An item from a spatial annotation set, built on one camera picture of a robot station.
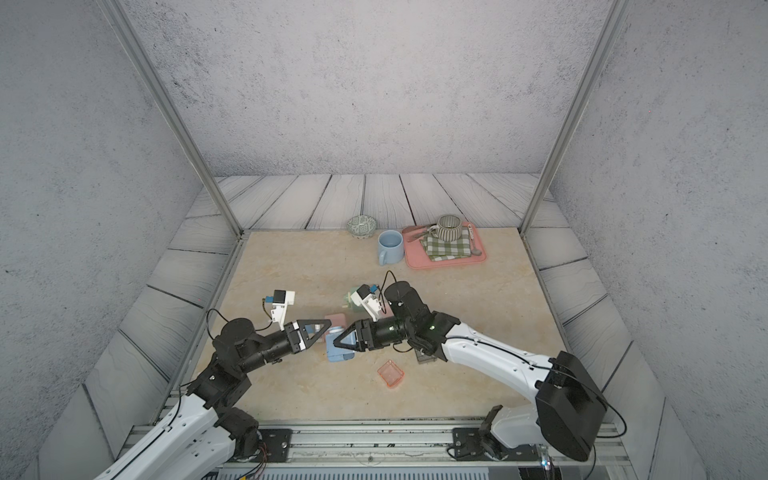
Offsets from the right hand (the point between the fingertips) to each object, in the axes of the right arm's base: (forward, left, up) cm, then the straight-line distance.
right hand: (343, 347), depth 68 cm
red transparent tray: (+2, -10, -22) cm, 24 cm away
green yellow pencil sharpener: (+22, +3, -16) cm, 28 cm away
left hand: (+3, +3, +3) cm, 5 cm away
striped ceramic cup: (+52, -30, -14) cm, 62 cm away
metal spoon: (+46, -40, -20) cm, 64 cm away
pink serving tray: (+46, -18, -22) cm, 54 cm away
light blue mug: (+42, -9, -13) cm, 45 cm away
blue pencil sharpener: (-1, +1, 0) cm, 2 cm away
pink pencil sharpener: (+4, -10, +10) cm, 15 cm away
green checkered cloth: (+48, -27, -21) cm, 59 cm away
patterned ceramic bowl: (+59, +3, -20) cm, 63 cm away
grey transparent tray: (+6, -19, -21) cm, 29 cm away
